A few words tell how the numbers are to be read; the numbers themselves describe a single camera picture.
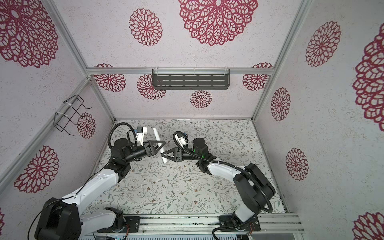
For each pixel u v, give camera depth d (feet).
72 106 2.60
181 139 2.36
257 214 1.82
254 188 1.49
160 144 2.34
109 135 1.88
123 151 1.98
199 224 2.46
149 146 2.17
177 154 2.21
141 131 2.25
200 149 2.06
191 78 3.05
